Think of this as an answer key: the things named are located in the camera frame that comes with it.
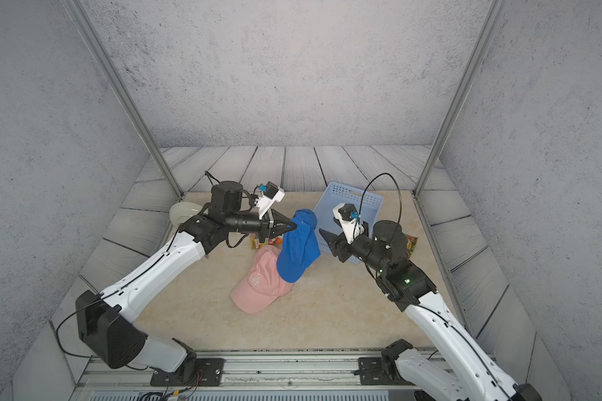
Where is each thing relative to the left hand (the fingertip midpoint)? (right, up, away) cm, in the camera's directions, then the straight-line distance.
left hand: (296, 227), depth 68 cm
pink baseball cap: (-12, -20, +17) cm, 29 cm away
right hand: (+9, +1, -1) cm, 9 cm away
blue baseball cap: (+1, -6, 0) cm, 6 cm away
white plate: (-44, +4, +25) cm, 51 cm away
